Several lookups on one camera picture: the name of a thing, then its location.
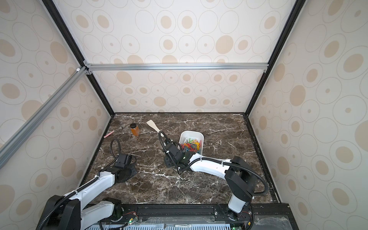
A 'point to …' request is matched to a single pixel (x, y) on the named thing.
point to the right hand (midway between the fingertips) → (173, 155)
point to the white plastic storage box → (191, 141)
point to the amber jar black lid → (134, 129)
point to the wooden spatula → (161, 134)
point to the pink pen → (108, 134)
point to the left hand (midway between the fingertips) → (138, 169)
